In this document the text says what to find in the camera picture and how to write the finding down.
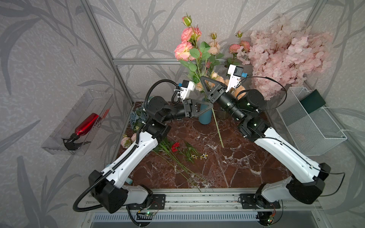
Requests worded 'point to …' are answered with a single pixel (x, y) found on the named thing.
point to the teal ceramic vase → (205, 118)
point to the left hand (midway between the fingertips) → (211, 111)
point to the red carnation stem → (175, 147)
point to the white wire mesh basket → (314, 133)
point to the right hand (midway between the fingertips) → (201, 78)
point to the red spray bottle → (70, 143)
